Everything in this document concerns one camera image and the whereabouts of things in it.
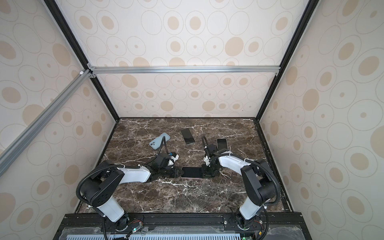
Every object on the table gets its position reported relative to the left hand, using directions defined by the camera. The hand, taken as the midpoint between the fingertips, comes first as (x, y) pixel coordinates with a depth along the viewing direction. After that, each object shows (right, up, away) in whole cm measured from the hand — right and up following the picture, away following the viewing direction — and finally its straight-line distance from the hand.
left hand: (186, 172), depth 88 cm
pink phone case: (+5, -4, 0) cm, 7 cm away
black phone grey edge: (-1, +21, +22) cm, 30 cm away
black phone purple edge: (+3, 0, 0) cm, 3 cm away
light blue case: (-23, +15, +17) cm, 32 cm away
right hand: (+11, -3, +1) cm, 11 cm away
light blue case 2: (+24, +15, +18) cm, 34 cm away
